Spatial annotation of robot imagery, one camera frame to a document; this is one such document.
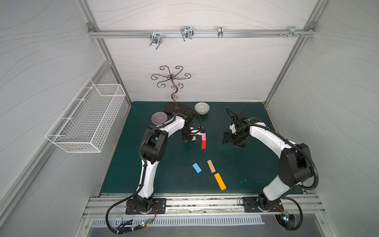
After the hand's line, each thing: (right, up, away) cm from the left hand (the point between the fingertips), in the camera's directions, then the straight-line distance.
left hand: (189, 136), depth 99 cm
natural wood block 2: (+13, -16, -13) cm, 24 cm away
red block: (+9, -5, -3) cm, 11 cm away
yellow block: (+17, -23, -18) cm, 34 cm away
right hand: (+24, -2, -11) cm, 27 cm away
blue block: (+5, -17, -13) cm, 22 cm away
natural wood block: (+3, -1, -3) cm, 4 cm away
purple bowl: (-23, +12, +8) cm, 27 cm away
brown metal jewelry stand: (-12, +37, -5) cm, 39 cm away
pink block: (+10, -1, 0) cm, 10 cm away
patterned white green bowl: (+10, +20, +16) cm, 27 cm away
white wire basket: (-49, +10, -30) cm, 58 cm away
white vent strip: (-24, -38, -29) cm, 53 cm away
